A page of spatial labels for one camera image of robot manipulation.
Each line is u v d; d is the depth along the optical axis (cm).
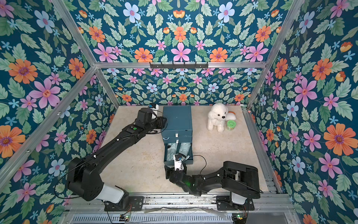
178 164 71
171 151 87
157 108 76
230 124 102
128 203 71
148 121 65
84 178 42
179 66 92
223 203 72
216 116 94
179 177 60
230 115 106
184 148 91
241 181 46
